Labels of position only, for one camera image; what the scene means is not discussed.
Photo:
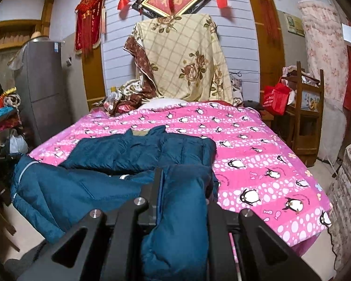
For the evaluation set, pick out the floral fabric cover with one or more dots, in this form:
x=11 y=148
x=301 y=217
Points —
x=348 y=196

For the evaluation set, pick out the pile of colourful clothes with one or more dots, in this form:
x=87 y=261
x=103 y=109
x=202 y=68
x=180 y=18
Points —
x=2 y=108

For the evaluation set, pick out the wooden shelf rack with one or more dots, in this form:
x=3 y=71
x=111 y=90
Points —
x=307 y=140

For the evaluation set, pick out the red tasselled knot banner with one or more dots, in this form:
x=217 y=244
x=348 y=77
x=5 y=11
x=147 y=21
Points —
x=87 y=26

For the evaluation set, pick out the grey refrigerator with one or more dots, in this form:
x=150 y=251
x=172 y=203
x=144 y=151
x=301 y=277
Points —
x=46 y=93

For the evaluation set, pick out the brown floral cloth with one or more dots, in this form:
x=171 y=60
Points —
x=146 y=90

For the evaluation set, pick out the white plastic bag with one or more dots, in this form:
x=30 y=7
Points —
x=17 y=143

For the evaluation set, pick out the wooden wall pillar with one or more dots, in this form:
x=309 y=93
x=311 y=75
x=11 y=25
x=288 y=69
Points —
x=261 y=58
x=94 y=73

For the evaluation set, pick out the pink floral curtain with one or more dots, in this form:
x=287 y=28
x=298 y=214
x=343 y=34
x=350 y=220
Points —
x=324 y=64

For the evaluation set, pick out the red shopping bag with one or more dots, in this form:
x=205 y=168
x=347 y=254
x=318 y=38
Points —
x=276 y=98

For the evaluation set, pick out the white pillow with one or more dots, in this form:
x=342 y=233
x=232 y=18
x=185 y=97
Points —
x=163 y=104

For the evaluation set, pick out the straw hat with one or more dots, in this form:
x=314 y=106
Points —
x=40 y=36

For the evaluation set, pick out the pink cloth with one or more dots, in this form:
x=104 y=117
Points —
x=298 y=74

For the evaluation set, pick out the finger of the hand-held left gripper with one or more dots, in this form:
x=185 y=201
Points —
x=11 y=158

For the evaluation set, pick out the wooden door frame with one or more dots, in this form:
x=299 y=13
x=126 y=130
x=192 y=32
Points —
x=17 y=25

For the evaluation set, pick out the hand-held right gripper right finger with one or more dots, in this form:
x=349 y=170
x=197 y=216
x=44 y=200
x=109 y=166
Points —
x=219 y=240

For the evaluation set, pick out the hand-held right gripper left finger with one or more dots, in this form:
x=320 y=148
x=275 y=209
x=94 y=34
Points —
x=152 y=193

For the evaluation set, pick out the clear plastic bottle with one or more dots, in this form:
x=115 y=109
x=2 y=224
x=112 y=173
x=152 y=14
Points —
x=114 y=98

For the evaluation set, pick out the wall calendar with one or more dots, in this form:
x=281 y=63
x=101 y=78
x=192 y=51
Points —
x=295 y=25

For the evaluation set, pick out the cream floral quilt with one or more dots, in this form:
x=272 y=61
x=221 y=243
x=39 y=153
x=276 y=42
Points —
x=181 y=49

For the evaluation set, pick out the small red flag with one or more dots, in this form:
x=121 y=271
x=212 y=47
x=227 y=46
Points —
x=221 y=0
x=124 y=3

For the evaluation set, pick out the teal quilted jacket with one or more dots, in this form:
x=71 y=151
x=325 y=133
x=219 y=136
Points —
x=105 y=158

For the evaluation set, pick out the pink penguin print blanket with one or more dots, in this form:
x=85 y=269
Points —
x=237 y=140

